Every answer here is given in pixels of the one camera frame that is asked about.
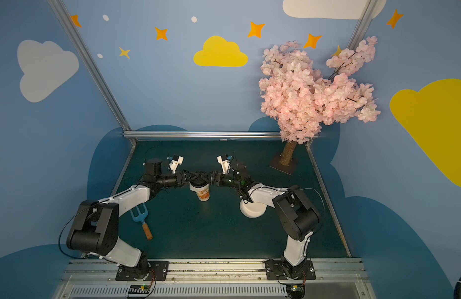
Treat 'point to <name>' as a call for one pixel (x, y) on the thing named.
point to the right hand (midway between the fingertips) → (209, 176)
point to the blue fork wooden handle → (141, 217)
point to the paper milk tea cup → (203, 193)
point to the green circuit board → (139, 289)
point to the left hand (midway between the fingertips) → (198, 176)
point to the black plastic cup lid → (199, 182)
